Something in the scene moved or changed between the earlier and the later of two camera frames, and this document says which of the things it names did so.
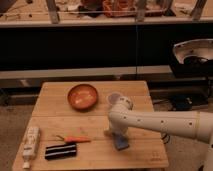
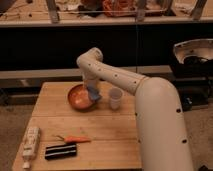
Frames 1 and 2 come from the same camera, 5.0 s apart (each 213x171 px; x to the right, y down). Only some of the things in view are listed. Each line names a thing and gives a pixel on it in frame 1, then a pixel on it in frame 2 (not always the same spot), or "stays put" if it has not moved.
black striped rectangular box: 60,151 stays put
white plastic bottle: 33,135 stays put
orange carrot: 75,139 stays put
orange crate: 119,5 stays put
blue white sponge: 121,142 -> 94,94
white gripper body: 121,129 -> 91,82
